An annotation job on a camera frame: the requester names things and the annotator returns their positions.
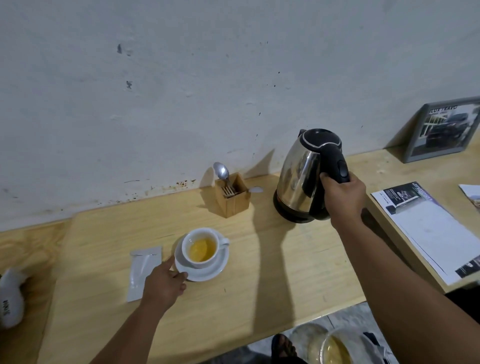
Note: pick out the person's right hand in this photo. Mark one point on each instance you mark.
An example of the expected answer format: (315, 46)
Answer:
(345, 202)

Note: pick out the person's left hand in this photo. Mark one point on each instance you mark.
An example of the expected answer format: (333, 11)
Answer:
(163, 287)

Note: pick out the white sachet packet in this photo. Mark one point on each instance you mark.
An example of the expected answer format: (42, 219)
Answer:
(140, 270)

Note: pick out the white saucer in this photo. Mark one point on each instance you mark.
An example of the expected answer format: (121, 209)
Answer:
(210, 273)

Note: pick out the steel electric kettle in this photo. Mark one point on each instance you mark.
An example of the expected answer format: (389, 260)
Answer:
(296, 180)

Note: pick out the white cup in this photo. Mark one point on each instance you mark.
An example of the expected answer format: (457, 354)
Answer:
(204, 233)

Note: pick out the person's left forearm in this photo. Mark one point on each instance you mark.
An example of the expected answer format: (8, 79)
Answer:
(127, 337)

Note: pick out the person's right forearm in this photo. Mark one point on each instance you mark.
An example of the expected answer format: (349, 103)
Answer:
(405, 300)

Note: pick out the person's right foot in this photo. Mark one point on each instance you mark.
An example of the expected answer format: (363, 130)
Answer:
(283, 347)

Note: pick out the large printed brochure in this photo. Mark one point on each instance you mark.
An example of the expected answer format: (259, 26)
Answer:
(427, 232)

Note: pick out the small white scrap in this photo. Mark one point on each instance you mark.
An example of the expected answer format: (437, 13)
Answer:
(256, 189)

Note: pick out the wooden cutlery holder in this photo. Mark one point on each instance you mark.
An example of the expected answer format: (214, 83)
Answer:
(236, 206)

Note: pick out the metal fork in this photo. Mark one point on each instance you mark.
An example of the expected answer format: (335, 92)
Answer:
(228, 191)

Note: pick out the metal spoon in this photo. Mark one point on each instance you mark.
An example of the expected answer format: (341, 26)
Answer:
(221, 170)

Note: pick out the small printed brochure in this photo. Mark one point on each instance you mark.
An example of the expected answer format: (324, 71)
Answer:
(472, 193)

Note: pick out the clear plastic container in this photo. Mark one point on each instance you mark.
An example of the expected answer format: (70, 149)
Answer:
(333, 352)

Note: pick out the white handheld controller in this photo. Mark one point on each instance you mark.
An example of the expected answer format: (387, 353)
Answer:
(11, 300)

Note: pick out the grey picture frame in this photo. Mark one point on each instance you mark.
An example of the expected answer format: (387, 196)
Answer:
(446, 127)

